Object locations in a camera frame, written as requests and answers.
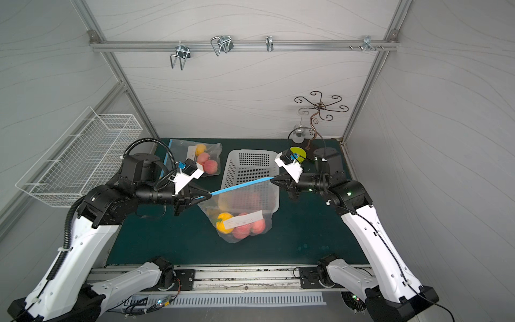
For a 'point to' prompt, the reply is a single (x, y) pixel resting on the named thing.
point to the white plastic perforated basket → (245, 166)
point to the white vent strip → (196, 300)
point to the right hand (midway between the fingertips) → (275, 177)
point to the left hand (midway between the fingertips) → (207, 195)
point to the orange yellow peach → (200, 149)
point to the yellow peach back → (220, 224)
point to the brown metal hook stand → (320, 107)
